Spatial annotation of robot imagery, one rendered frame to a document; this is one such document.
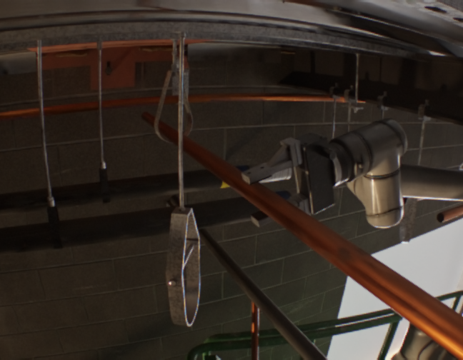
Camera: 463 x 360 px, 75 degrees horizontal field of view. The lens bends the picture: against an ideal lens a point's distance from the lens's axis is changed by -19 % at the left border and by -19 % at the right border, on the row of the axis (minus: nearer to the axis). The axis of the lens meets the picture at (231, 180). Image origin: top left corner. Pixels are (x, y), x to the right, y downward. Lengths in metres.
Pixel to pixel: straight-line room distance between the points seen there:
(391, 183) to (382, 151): 0.08
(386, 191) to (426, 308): 0.42
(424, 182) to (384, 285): 0.60
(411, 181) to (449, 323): 0.63
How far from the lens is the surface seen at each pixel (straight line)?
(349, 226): 2.53
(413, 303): 0.37
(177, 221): 0.84
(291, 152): 0.59
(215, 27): 0.80
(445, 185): 1.00
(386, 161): 0.72
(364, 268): 0.40
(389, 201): 0.75
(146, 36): 1.00
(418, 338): 1.36
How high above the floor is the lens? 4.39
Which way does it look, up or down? 18 degrees down
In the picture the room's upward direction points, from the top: 1 degrees clockwise
